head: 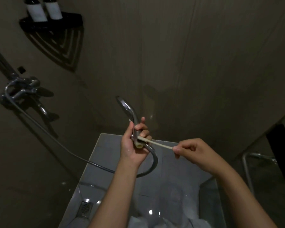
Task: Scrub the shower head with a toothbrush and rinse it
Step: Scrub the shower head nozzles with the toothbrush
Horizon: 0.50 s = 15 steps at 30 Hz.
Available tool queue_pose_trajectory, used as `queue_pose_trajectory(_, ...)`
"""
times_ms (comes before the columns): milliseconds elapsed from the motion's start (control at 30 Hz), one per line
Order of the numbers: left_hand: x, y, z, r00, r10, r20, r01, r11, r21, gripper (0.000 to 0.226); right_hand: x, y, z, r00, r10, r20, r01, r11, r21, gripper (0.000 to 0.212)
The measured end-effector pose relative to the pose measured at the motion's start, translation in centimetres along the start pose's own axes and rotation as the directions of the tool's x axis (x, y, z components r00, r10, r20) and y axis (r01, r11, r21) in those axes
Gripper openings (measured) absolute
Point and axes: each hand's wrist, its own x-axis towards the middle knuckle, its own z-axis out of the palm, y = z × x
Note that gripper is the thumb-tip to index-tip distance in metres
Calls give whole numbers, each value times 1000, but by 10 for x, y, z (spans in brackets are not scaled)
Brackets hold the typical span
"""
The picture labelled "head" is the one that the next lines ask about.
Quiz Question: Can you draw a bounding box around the person's left hand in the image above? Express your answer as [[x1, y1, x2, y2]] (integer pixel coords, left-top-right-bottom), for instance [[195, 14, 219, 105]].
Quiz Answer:
[[120, 117, 152, 168]]

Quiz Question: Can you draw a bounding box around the person's right hand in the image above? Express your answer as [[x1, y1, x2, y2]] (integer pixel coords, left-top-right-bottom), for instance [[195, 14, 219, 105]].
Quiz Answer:
[[173, 138, 226, 176]]

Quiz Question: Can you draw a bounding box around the white toothbrush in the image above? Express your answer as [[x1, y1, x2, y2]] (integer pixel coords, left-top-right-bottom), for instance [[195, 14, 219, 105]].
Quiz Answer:
[[137, 136, 175, 150]]

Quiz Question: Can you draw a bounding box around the round chrome shower head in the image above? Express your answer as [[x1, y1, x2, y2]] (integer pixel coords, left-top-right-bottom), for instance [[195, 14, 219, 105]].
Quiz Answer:
[[116, 96, 144, 149]]

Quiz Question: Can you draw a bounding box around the silver flexible shower hose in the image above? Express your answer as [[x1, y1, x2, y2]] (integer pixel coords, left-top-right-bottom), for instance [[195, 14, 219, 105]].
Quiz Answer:
[[3, 79, 158, 178]]

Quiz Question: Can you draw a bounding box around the person's left forearm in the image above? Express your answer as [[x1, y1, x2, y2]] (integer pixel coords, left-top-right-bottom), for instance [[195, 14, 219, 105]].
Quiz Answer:
[[89, 161, 143, 228]]

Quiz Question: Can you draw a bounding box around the chrome shower mixer faucet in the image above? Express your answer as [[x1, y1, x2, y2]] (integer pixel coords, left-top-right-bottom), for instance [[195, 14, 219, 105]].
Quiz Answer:
[[0, 77, 55, 121]]

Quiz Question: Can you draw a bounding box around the white striped shirt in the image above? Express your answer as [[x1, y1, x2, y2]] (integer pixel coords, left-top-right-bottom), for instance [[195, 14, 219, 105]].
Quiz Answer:
[[129, 215, 212, 228]]

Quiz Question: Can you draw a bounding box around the metal floor drain grate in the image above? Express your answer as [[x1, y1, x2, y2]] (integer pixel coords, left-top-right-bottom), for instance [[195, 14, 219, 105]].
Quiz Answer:
[[77, 201, 93, 219]]

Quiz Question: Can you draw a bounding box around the black printed door strip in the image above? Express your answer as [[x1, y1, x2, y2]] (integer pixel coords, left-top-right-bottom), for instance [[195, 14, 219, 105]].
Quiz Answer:
[[266, 124, 285, 190]]

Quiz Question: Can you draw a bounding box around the black corner shelf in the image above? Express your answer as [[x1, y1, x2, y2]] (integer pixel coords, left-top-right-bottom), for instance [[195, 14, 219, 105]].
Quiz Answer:
[[19, 12, 84, 30]]

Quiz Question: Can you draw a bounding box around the dark pump bottle white label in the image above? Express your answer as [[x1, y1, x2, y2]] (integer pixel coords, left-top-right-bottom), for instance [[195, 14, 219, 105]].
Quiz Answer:
[[26, 0, 48, 22], [43, 0, 63, 20]]

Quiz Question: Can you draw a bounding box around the chrome door handle bar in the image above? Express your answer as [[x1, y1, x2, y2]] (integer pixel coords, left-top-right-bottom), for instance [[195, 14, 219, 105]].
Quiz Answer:
[[242, 153, 277, 195]]

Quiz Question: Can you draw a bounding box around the chrome shower riser rail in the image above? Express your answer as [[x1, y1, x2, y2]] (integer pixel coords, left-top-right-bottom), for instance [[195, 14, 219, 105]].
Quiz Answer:
[[0, 41, 18, 78]]

